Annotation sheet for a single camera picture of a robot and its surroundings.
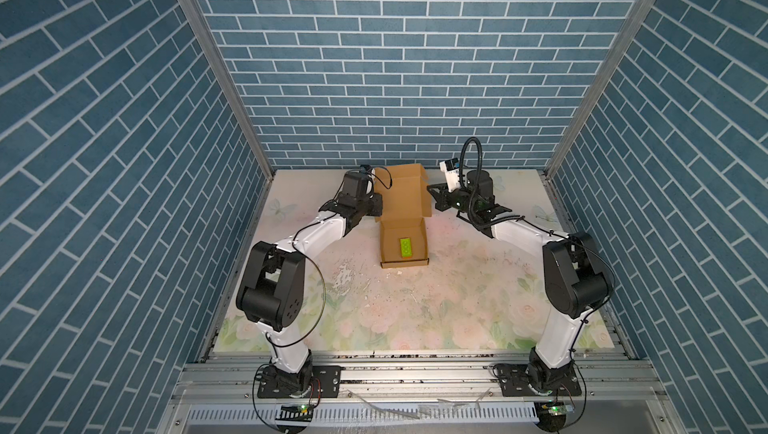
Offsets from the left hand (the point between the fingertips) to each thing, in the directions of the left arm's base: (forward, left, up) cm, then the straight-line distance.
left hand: (379, 197), depth 94 cm
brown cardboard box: (+1, -9, -5) cm, 10 cm away
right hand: (+1, -15, +5) cm, 16 cm away
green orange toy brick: (-11, -9, -13) cm, 19 cm away
